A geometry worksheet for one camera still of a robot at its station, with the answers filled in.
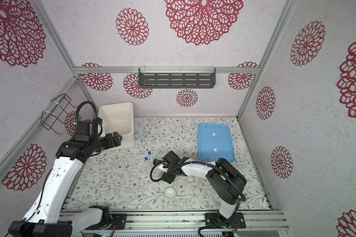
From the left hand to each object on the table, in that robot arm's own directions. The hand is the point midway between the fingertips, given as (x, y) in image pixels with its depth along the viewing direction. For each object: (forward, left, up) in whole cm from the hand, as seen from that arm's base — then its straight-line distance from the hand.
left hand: (114, 142), depth 75 cm
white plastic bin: (+32, +10, -15) cm, 37 cm away
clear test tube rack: (-5, -15, -15) cm, 22 cm away
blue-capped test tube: (-4, -15, -10) cm, 18 cm away
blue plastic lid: (+18, -60, -27) cm, 68 cm away
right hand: (-5, -24, -24) cm, 34 cm away
